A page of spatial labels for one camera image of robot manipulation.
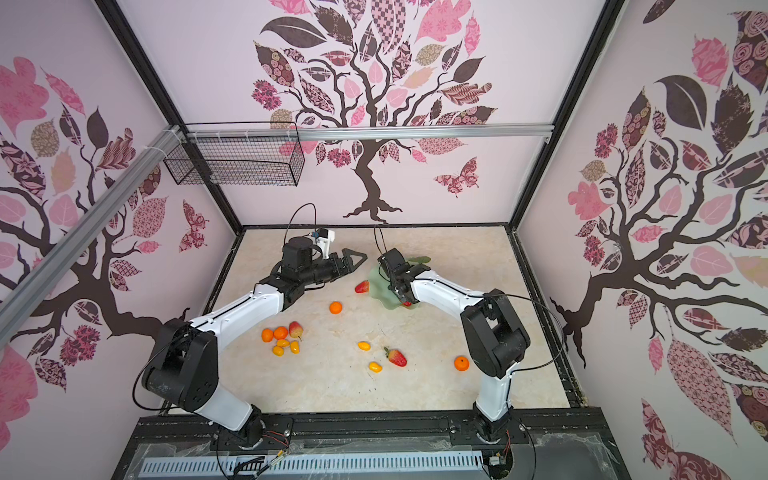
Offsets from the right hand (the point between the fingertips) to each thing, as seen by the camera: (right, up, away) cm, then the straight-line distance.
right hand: (412, 276), depth 94 cm
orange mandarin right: (+13, -24, -10) cm, 29 cm away
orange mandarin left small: (-44, -17, -6) cm, 48 cm away
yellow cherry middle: (-40, -20, -6) cm, 45 cm away
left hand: (-16, +4, -10) cm, 19 cm away
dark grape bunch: (+3, +5, +3) cm, 7 cm away
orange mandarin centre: (-25, -10, +2) cm, 28 cm away
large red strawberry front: (-5, -23, -9) cm, 25 cm away
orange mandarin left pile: (-41, -17, -4) cm, 45 cm away
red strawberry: (-17, -4, +6) cm, 18 cm away
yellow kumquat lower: (-12, -25, -10) cm, 29 cm away
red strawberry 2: (-2, -9, +2) cm, 9 cm away
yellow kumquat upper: (-15, -21, -6) cm, 26 cm away
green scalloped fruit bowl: (-11, -5, +6) cm, 13 cm away
